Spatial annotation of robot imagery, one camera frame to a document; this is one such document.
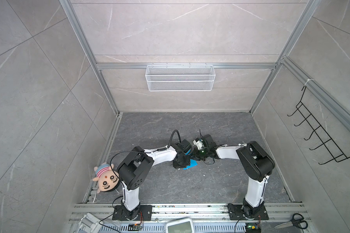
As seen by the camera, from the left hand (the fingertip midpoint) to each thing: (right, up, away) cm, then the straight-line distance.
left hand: (187, 164), depth 90 cm
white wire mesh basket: (-4, +58, +11) cm, 60 cm away
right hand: (+1, +4, +5) cm, 6 cm away
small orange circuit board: (-28, -26, -20) cm, 43 cm away
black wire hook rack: (+61, +19, -26) cm, 69 cm away
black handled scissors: (+54, -23, -19) cm, 62 cm away
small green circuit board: (+31, -27, -20) cm, 45 cm away
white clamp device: (-49, -23, -22) cm, 58 cm away
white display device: (-4, -23, -23) cm, 33 cm away
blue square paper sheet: (+3, +1, +1) cm, 3 cm away
